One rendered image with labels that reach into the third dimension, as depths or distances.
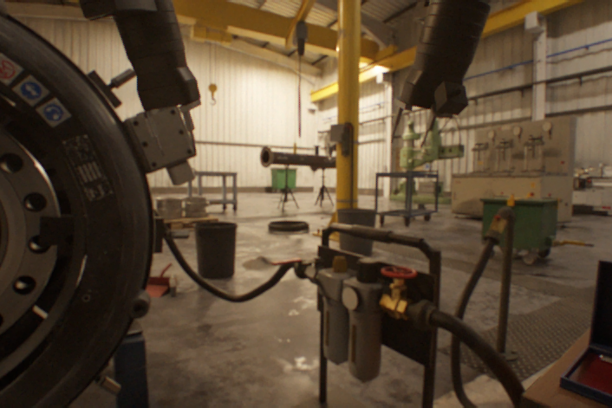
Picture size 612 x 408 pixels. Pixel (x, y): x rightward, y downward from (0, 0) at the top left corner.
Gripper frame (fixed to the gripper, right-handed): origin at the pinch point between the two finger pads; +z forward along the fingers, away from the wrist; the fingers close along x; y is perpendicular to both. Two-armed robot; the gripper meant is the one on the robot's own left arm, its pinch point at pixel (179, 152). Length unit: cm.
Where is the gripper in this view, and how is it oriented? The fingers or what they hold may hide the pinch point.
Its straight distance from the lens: 50.0
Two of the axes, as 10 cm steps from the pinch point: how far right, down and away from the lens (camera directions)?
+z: 1.6, 8.8, 4.5
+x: -9.8, 1.0, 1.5
